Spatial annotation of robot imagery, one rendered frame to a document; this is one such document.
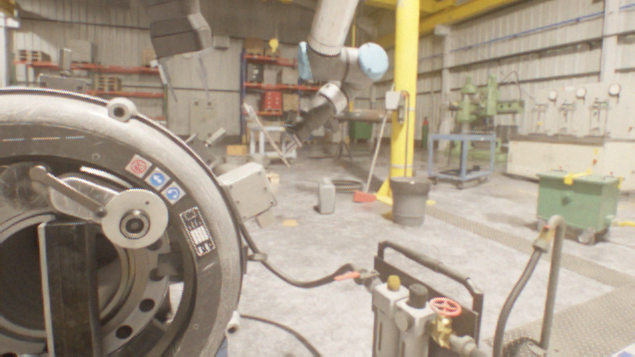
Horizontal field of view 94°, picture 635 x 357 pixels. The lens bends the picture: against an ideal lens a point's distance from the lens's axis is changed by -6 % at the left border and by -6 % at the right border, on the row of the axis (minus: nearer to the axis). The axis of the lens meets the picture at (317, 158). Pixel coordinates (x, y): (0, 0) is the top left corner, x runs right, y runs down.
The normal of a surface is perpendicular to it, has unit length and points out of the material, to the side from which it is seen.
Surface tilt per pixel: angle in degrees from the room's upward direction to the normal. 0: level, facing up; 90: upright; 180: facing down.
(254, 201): 90
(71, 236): 90
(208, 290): 90
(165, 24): 111
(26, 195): 90
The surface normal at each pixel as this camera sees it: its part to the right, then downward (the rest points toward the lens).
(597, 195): -0.85, 0.04
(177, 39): -0.10, 0.49
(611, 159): 0.20, 0.11
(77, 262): 0.47, 0.10
